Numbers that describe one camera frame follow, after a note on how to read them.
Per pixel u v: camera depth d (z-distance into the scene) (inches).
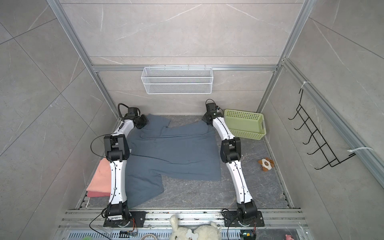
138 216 29.3
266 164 35.5
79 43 31.4
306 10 27.3
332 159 23.3
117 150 27.1
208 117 33.9
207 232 24.7
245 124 44.8
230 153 28.1
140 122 40.7
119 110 34.9
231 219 28.8
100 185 32.1
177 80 39.7
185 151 39.2
